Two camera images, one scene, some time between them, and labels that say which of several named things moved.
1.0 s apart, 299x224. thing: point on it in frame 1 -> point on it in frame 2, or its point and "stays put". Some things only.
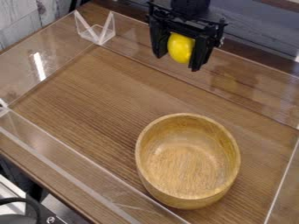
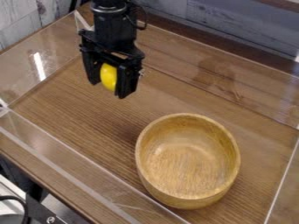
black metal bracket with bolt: x=53 y=211 stays put
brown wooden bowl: x=186 y=160 stays put
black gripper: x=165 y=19 -> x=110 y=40
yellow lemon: x=180 y=46 -> x=108 y=75
